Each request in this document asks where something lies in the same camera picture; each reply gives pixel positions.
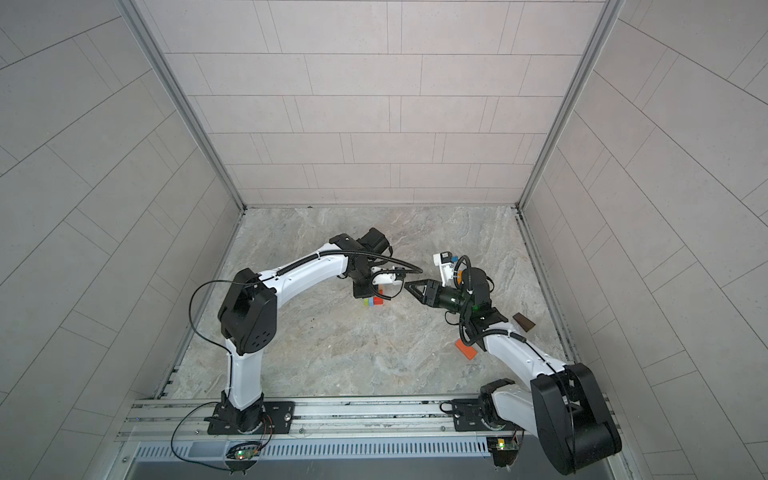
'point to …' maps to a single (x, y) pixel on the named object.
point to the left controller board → (245, 453)
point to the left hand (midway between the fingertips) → (380, 285)
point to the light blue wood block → (371, 302)
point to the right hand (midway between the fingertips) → (409, 290)
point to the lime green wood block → (366, 302)
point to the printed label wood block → (386, 279)
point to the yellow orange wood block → (459, 277)
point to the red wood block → (378, 300)
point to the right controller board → (504, 450)
